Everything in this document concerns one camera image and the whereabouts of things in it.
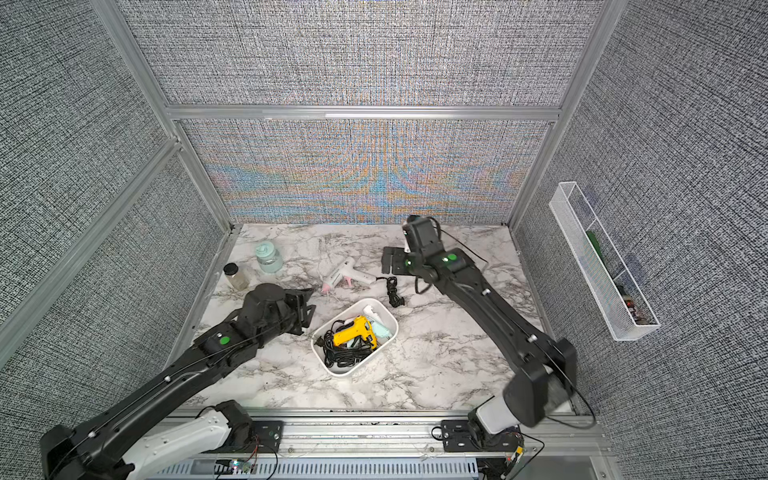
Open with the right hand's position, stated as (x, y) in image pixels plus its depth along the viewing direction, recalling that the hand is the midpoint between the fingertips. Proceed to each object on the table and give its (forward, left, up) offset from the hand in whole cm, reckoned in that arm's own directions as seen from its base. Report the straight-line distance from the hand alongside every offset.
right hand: (397, 252), depth 79 cm
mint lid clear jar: (+12, +42, -19) cm, 48 cm away
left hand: (-11, +18, -1) cm, 21 cm away
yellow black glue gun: (-14, +11, -16) cm, 24 cm away
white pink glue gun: (+10, +16, -23) cm, 30 cm away
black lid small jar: (+4, +51, -19) cm, 55 cm away
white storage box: (-8, +2, -21) cm, 23 cm away
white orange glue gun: (-6, +8, -22) cm, 24 cm away
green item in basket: (-2, -49, +5) cm, 49 cm away
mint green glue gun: (-12, +5, -21) cm, 25 cm away
